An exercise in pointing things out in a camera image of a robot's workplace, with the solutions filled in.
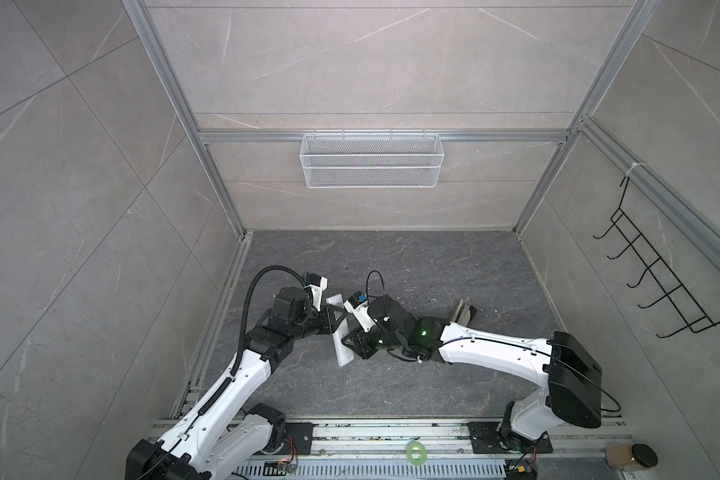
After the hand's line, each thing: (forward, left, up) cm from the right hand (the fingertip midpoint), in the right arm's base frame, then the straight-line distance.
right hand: (345, 338), depth 75 cm
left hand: (+7, 0, +4) cm, 8 cm away
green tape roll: (-22, -17, -15) cm, 32 cm away
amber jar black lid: (-26, -64, -6) cm, 69 cm away
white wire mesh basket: (+58, -9, +15) cm, 61 cm away
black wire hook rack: (-5, -73, +17) cm, 75 cm away
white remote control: (-4, 0, -1) cm, 4 cm away
